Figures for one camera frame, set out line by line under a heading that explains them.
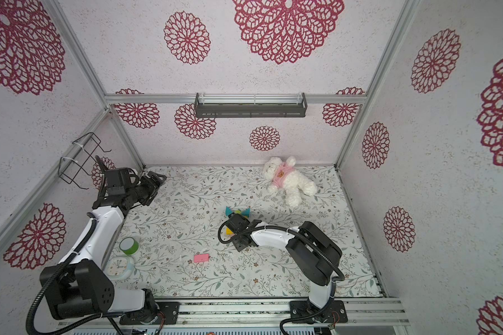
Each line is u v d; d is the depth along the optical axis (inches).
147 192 28.7
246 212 39.4
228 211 39.4
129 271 32.1
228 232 29.5
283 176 41.6
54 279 15.3
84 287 16.2
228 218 33.3
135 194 27.0
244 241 25.7
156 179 29.5
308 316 24.2
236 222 28.3
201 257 33.8
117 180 24.3
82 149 30.7
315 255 18.6
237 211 40.0
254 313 29.4
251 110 33.8
